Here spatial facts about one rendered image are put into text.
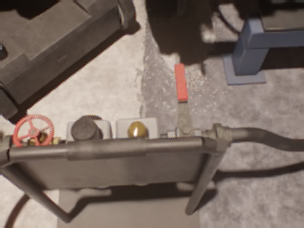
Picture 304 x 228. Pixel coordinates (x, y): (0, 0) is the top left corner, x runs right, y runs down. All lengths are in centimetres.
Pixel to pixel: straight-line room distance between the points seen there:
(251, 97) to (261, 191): 33
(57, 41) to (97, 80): 22
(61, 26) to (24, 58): 16
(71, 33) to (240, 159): 67
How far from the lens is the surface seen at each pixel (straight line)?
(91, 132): 62
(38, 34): 119
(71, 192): 112
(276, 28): 112
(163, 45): 134
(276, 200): 116
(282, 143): 77
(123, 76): 127
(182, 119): 66
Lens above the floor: 107
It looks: 63 degrees down
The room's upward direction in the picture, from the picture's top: straight up
